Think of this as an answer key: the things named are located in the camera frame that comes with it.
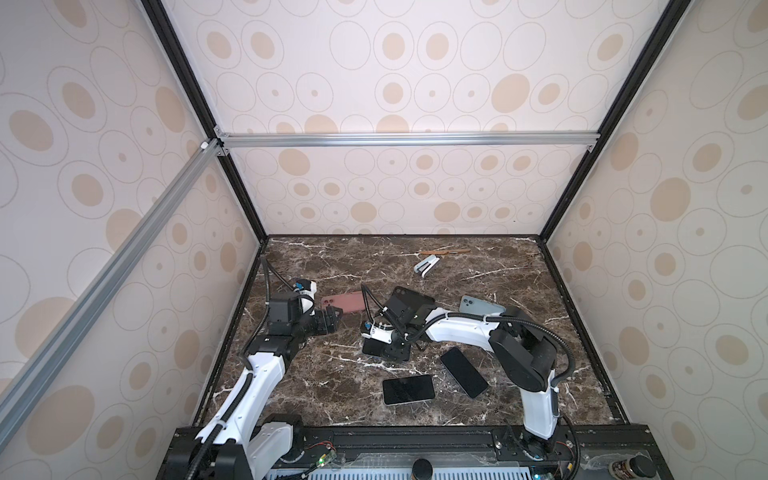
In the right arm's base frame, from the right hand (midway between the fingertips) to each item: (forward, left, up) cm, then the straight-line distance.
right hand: (388, 343), depth 92 cm
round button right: (-33, -53, +9) cm, 63 cm away
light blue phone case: (+13, -28, 0) cm, 31 cm away
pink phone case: (+14, +13, +1) cm, 19 cm away
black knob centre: (-33, -7, +9) cm, 35 cm away
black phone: (-9, -22, 0) cm, 24 cm away
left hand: (+4, +14, +16) cm, 21 cm away
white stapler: (+29, -14, +2) cm, 32 cm away
